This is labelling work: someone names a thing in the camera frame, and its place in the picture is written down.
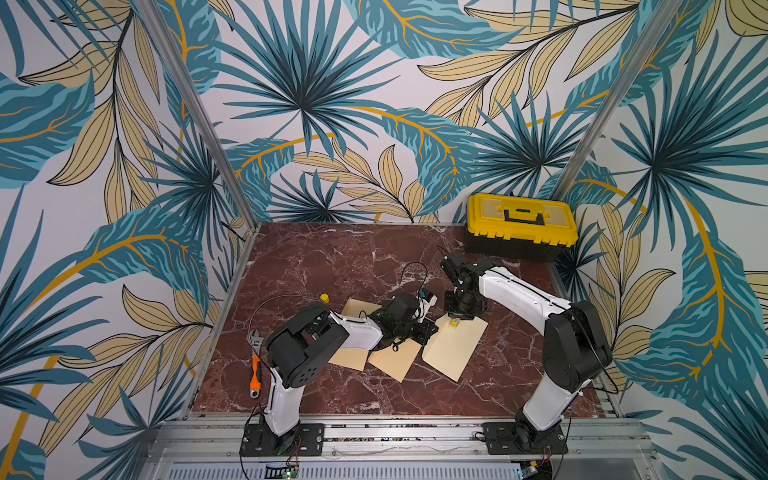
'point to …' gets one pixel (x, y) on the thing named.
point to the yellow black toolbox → (519, 227)
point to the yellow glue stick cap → (324, 297)
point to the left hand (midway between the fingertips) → (437, 333)
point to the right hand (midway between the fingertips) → (454, 314)
